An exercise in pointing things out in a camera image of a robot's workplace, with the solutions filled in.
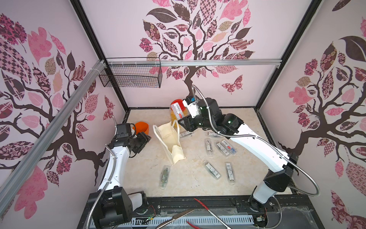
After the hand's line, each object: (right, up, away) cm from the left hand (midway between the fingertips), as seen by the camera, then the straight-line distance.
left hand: (148, 142), depth 82 cm
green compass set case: (+10, -18, +4) cm, 21 cm away
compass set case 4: (+38, -18, +4) cm, 42 cm away
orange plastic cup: (-10, +8, +19) cm, 23 cm away
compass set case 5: (+49, -18, +2) cm, 52 cm away
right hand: (+20, +14, -14) cm, 28 cm away
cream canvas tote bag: (+9, +2, +19) cm, 21 cm away
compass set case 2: (+38, -5, +13) cm, 41 cm away
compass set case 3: (+47, -7, +12) cm, 49 cm away
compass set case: (+22, +4, +22) cm, 31 cm away
